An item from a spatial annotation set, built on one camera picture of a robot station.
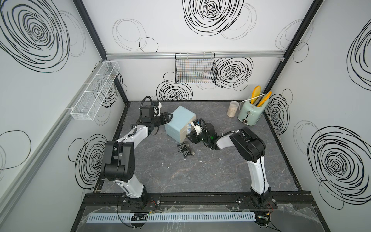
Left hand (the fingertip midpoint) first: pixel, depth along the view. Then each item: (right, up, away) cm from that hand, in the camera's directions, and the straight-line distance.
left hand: (170, 116), depth 91 cm
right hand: (+12, -12, +7) cm, 18 cm away
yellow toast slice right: (+62, +11, +3) cm, 63 cm away
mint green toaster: (+53, +1, +4) cm, 54 cm away
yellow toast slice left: (+59, +17, +7) cm, 61 cm away
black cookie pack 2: (+11, -23, -2) cm, 25 cm away
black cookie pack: (+8, -20, +2) cm, 21 cm away
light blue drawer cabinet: (+5, -7, -6) cm, 10 cm away
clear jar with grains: (+45, +8, +14) cm, 48 cm away
